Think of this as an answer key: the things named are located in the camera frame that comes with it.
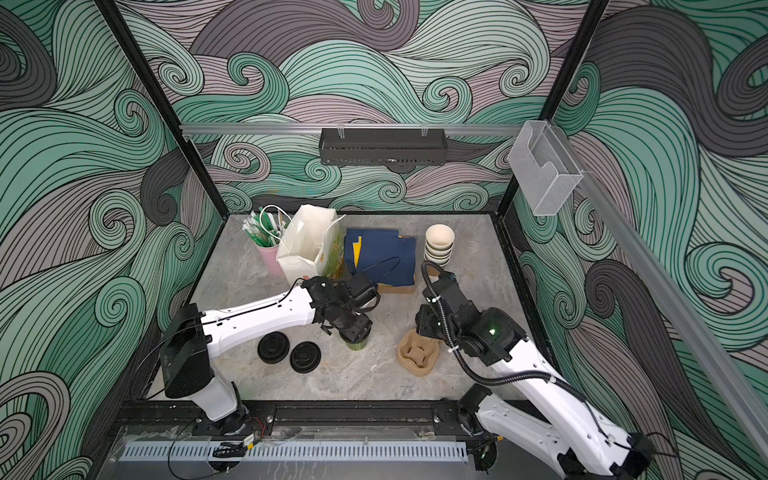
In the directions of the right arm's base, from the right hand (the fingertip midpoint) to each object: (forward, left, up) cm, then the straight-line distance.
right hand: (421, 320), depth 71 cm
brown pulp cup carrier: (-3, 0, -15) cm, 15 cm away
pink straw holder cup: (+25, +46, -7) cm, 52 cm away
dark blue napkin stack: (+31, +9, -15) cm, 36 cm away
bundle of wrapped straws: (+33, +48, -3) cm, 58 cm away
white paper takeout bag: (+32, +34, -11) cm, 48 cm away
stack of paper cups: (+26, -8, -2) cm, 27 cm away
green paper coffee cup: (-1, +17, -15) cm, 22 cm away
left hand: (+2, +16, -9) cm, 18 cm away
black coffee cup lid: (-1, +41, -16) cm, 44 cm away
